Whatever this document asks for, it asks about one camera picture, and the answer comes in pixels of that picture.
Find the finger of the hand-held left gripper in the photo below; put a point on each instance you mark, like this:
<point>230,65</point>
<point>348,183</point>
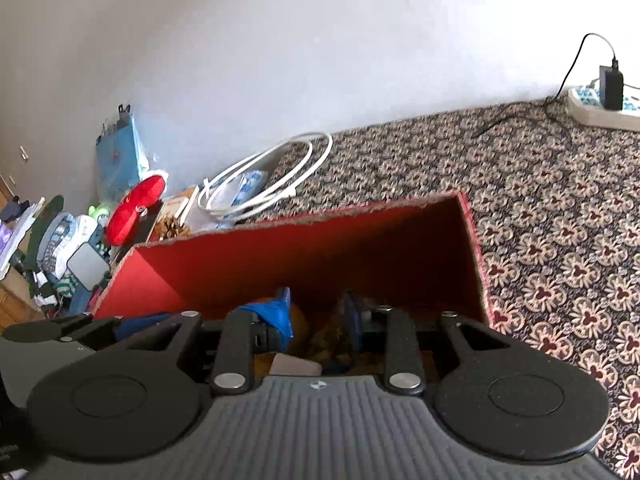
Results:
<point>140,325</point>

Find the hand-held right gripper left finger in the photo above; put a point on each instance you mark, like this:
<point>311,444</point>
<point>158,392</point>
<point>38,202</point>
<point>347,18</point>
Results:
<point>275,317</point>

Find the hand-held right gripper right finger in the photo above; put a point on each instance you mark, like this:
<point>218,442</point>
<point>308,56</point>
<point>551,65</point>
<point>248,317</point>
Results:
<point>352,327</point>

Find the orange gourd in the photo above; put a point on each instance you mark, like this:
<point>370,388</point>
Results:
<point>299,325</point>

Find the red cardboard box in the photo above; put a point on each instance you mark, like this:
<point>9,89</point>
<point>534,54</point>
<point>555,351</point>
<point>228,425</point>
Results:
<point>300,250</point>

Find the grey rectangular case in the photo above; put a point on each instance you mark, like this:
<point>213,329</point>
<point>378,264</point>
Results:
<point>87,265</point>

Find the black box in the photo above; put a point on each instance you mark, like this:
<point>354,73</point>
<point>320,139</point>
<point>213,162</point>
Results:
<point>150,225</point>

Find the red plush toy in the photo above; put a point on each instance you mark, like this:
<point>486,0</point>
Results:
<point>132,210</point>

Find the small tan paper box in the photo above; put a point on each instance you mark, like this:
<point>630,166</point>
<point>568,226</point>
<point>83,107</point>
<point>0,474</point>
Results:
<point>175,215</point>

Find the stack of papers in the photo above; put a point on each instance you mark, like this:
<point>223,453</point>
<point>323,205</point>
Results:
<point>17,240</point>

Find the green plastic toy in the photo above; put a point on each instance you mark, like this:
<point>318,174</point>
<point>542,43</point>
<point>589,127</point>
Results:
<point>99,212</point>

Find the dark green cloth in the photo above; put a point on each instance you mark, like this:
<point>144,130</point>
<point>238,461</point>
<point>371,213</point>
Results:
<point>42,225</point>

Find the blue plastic bag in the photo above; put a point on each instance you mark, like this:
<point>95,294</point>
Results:
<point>117,155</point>

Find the floral patterned tablecloth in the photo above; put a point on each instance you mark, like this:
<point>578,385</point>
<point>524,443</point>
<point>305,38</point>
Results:
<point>550,210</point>

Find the white power strip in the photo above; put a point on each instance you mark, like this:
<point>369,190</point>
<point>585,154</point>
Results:
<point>595,115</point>

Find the black charger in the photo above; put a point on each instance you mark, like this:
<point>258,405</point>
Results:
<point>611,87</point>

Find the white wall socket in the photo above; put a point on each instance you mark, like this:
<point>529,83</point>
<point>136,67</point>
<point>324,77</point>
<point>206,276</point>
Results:
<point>23,153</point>

